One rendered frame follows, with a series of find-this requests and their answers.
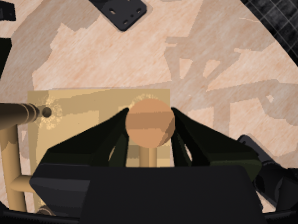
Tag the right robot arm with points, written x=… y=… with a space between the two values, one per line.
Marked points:
x=126 y=12

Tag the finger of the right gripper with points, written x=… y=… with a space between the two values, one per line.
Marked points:
x=5 y=47

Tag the brown wooden stool leg frame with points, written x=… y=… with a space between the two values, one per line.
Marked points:
x=150 y=123

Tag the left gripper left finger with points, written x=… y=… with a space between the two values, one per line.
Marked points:
x=94 y=145

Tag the tan wooden stool seat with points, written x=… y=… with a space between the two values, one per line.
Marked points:
x=66 y=113

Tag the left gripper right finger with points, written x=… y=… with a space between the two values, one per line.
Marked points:
x=209 y=147

